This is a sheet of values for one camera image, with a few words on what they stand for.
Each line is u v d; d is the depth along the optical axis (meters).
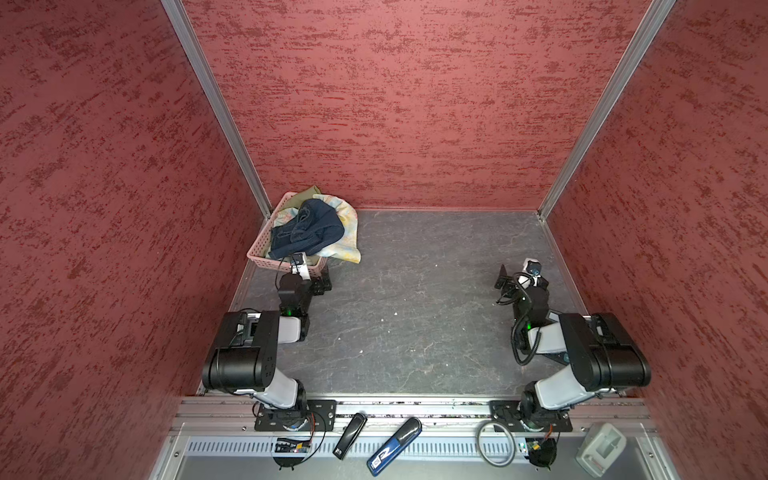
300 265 0.81
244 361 0.45
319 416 0.75
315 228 1.02
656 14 0.71
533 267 0.77
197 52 0.77
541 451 0.71
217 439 0.71
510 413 0.74
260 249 1.03
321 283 0.85
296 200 1.15
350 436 0.69
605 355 0.45
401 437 0.67
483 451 0.70
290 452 0.72
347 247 1.04
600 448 0.68
